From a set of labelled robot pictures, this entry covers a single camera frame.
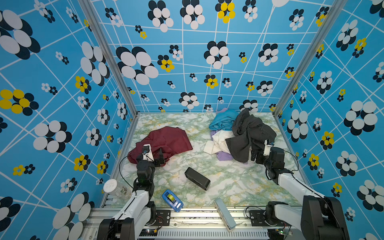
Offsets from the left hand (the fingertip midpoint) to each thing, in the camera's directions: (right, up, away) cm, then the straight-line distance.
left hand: (153, 149), depth 84 cm
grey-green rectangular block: (+40, -31, -16) cm, 53 cm away
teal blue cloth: (+44, +17, +19) cm, 51 cm away
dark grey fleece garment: (+59, +9, +8) cm, 60 cm away
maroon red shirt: (+7, +4, +14) cm, 16 cm away
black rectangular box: (+26, -14, -7) cm, 30 cm away
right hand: (+65, -2, +6) cm, 65 cm away
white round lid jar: (-15, -14, -16) cm, 26 cm away
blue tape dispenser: (+13, -25, -9) cm, 29 cm away
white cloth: (+40, +2, +9) cm, 41 cm away
